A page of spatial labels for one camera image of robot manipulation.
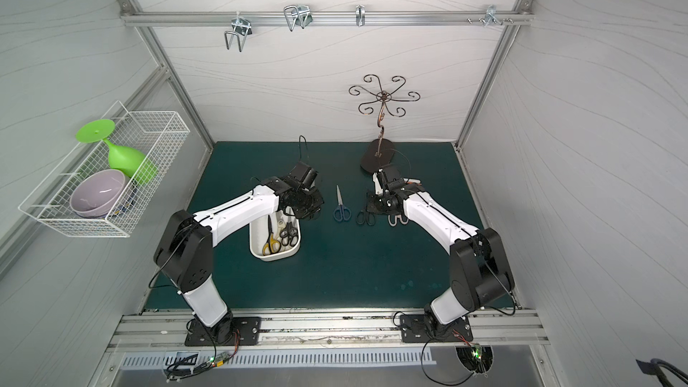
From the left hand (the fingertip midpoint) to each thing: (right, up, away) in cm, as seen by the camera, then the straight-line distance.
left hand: (324, 206), depth 88 cm
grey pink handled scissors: (+26, -5, +8) cm, 28 cm away
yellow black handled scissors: (-17, -13, 0) cm, 22 cm away
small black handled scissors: (-12, -10, +3) cm, 16 cm away
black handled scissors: (+14, -6, +10) cm, 18 cm away
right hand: (+15, +1, +1) cm, 15 cm away
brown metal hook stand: (+21, +19, +27) cm, 39 cm away
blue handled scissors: (+6, -4, +10) cm, 12 cm away
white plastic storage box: (-18, -11, +4) cm, 21 cm away
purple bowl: (-51, +7, -26) cm, 58 cm away
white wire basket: (-50, +23, -8) cm, 56 cm away
